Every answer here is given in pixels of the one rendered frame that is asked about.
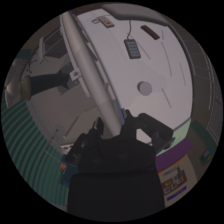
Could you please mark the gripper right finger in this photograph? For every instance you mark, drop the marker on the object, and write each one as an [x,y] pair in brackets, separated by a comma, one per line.
[157,127]

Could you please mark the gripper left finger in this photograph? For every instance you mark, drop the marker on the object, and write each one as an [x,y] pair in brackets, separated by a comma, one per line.
[84,143]

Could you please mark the purple cot end board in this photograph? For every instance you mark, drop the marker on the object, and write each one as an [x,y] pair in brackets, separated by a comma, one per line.
[175,154]

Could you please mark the white cot mattress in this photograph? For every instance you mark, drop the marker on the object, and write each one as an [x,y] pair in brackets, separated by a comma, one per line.
[126,73]

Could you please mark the dark red flat bar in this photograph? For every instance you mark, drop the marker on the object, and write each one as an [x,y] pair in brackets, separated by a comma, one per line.
[150,32]

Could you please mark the blue yellow card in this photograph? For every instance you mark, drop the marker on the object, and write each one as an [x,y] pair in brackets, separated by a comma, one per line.
[170,143]

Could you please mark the blue trolley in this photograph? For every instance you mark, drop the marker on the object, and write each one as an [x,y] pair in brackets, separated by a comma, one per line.
[68,173]

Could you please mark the grey thin rod stand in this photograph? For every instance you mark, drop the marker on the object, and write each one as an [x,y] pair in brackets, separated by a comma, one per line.
[49,145]

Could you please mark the grey cylinder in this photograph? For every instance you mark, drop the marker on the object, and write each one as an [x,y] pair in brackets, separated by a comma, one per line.
[144,88]

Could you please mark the green curtain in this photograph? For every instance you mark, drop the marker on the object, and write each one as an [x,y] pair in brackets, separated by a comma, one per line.
[26,148]

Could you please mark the brown notice board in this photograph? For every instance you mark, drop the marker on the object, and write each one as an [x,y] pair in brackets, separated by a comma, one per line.
[175,185]

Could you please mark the grey handset blue buttons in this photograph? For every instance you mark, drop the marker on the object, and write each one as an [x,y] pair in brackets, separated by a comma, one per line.
[132,49]

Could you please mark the black star castor base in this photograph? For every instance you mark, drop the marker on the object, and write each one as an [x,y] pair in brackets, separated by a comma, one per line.
[31,63]

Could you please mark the grey call remote red button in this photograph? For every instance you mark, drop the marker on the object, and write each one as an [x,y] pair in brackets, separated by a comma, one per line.
[107,22]

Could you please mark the grey pillow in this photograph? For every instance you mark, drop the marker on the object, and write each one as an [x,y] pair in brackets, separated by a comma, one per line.
[136,12]

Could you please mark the framed wall picture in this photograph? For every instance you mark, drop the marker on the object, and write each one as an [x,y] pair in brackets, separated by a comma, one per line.
[206,158]

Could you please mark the grey bracket with bolt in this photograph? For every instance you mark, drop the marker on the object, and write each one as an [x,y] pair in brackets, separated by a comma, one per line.
[75,74]

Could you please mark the grey cot side rail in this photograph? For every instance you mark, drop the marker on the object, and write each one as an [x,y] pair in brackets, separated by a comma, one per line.
[87,70]

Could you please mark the dark cot side rail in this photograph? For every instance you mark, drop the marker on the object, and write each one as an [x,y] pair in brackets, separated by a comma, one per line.
[201,66]

